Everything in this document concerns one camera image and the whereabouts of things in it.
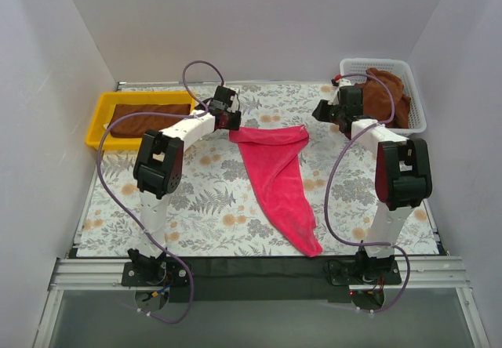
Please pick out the yellow plastic tray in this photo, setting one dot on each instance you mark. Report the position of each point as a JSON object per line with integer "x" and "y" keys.
{"x": 106, "y": 105}

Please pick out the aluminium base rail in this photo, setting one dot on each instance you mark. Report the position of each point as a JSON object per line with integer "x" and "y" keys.
{"x": 260, "y": 302}

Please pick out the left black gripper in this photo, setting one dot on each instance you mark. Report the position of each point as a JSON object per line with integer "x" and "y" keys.
{"x": 234, "y": 120}

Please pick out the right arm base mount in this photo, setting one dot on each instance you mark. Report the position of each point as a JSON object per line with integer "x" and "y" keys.
{"x": 345, "y": 271}

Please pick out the white plastic basket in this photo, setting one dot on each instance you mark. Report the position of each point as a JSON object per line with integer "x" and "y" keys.
{"x": 399, "y": 68}

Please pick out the floral table mat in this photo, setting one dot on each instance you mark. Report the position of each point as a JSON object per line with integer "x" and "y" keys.
{"x": 214, "y": 211}

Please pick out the brown towel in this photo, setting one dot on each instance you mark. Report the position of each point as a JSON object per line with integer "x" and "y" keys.
{"x": 136, "y": 126}
{"x": 376, "y": 102}

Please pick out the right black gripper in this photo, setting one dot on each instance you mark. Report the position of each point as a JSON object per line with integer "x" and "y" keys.
{"x": 322, "y": 110}

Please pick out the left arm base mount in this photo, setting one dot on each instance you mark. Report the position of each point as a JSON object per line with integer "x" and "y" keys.
{"x": 167, "y": 273}

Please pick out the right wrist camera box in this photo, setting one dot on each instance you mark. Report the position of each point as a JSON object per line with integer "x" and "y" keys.
{"x": 337, "y": 83}

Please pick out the pink towel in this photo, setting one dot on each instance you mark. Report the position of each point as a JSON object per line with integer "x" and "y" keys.
{"x": 271, "y": 160}

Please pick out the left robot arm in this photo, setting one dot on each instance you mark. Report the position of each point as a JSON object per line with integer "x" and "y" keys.
{"x": 158, "y": 172}

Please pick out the brown towel in basket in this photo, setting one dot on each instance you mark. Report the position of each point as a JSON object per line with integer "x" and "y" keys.
{"x": 376, "y": 102}

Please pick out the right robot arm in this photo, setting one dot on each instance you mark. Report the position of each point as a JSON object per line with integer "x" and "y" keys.
{"x": 402, "y": 182}

